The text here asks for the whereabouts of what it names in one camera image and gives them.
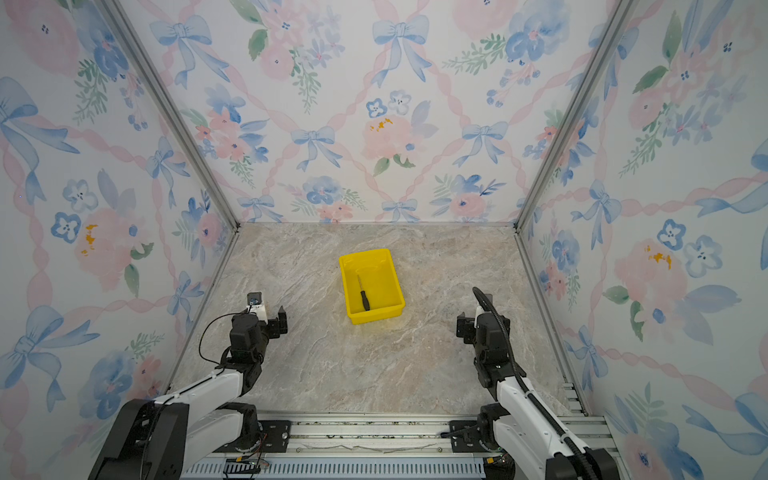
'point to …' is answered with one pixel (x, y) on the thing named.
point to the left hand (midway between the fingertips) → (265, 306)
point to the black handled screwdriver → (364, 296)
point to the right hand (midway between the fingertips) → (481, 314)
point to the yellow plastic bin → (379, 279)
